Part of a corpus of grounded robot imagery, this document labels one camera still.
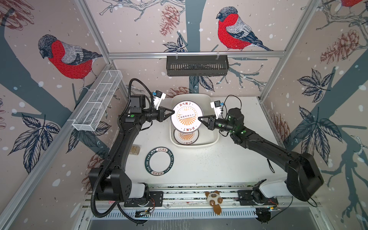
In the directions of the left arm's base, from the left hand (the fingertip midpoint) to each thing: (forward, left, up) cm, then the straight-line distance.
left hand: (175, 109), depth 73 cm
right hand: (-2, -13, -4) cm, 14 cm away
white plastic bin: (0, -20, -30) cm, 36 cm away
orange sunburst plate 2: (-1, -5, -29) cm, 30 cm away
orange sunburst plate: (-3, -5, -4) cm, 7 cm away
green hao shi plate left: (-16, +11, -31) cm, 37 cm away
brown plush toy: (-37, -20, -27) cm, 50 cm away
